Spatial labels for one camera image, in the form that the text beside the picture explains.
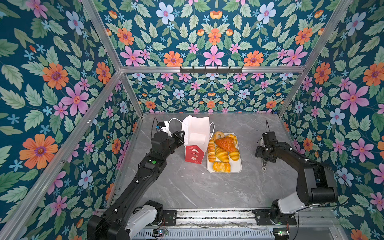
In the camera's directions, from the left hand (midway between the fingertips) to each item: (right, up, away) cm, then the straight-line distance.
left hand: (187, 128), depth 72 cm
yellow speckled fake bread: (+19, -17, +21) cm, 33 cm away
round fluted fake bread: (+29, -7, +27) cm, 40 cm away
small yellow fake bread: (+28, -18, +21) cm, 39 cm away
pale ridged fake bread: (+19, -23, +14) cm, 33 cm away
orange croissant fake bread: (+23, -10, +21) cm, 32 cm away
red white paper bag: (+3, -7, +25) cm, 26 cm away
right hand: (+45, -17, +21) cm, 53 cm away
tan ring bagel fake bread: (+18, -5, +29) cm, 35 cm away
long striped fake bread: (+13, -15, +23) cm, 31 cm away
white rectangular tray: (+28, -24, +18) cm, 41 cm away
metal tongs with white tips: (+46, -22, +18) cm, 54 cm away
